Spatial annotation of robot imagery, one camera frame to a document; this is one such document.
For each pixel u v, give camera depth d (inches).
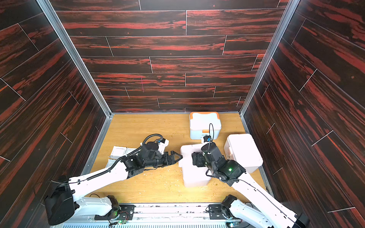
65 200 15.4
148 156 23.3
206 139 25.2
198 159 25.0
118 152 37.8
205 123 37.5
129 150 37.9
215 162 20.4
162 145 28.2
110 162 36.3
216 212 29.3
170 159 26.1
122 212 28.9
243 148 32.3
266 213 15.5
